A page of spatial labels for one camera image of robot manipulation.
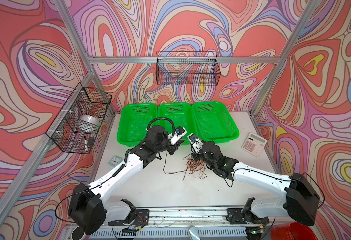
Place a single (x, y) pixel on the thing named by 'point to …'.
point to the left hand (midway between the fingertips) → (183, 137)
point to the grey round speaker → (78, 233)
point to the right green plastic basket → (212, 123)
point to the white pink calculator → (254, 144)
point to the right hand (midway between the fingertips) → (192, 145)
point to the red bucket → (292, 231)
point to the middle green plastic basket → (182, 114)
